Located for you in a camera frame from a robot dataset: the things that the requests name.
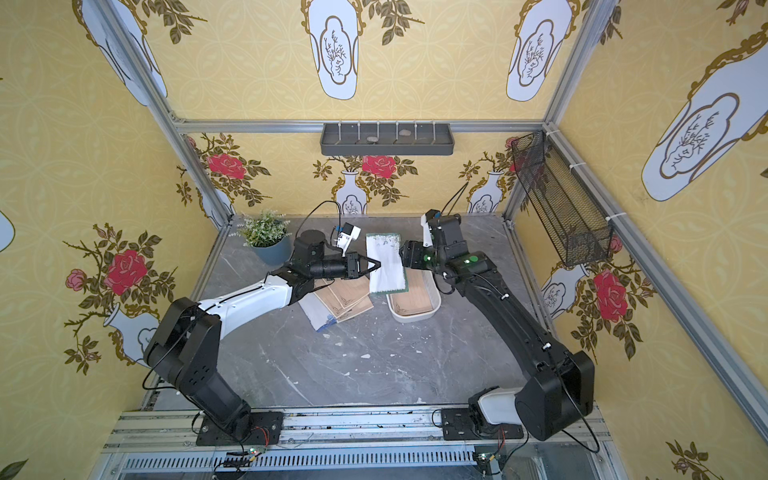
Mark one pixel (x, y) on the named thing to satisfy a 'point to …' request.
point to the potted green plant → (265, 232)
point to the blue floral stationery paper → (318, 315)
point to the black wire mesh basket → (581, 232)
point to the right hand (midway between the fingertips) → (408, 253)
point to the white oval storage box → (420, 275)
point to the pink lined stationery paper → (416, 300)
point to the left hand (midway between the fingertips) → (384, 267)
